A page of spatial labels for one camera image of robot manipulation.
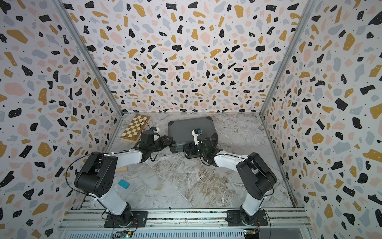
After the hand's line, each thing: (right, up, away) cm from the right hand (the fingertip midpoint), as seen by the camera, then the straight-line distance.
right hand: (188, 145), depth 90 cm
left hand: (-10, +3, +4) cm, 12 cm away
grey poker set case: (-6, +8, +7) cm, 12 cm away
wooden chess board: (-41, +8, +17) cm, 45 cm away
